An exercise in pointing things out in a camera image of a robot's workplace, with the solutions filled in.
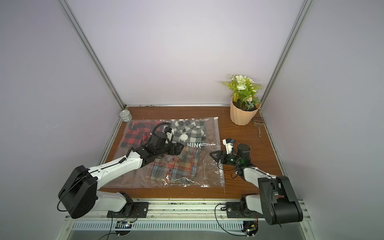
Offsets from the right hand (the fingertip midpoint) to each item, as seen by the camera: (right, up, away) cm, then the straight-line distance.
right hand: (214, 150), depth 85 cm
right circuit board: (+16, -34, -15) cm, 40 cm away
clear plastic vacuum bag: (-2, -14, 0) cm, 14 cm away
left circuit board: (-47, -36, -13) cm, 60 cm away
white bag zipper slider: (+4, +19, +22) cm, 29 cm away
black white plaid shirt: (-16, +9, +16) cm, 25 cm away
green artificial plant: (+19, +36, +5) cm, 41 cm away
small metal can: (-63, +21, +22) cm, 70 cm away
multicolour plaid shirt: (-22, -11, -2) cm, 25 cm away
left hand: (-20, +3, -1) cm, 20 cm away
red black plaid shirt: (-53, +8, +18) cm, 56 cm away
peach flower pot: (+20, +19, +15) cm, 31 cm away
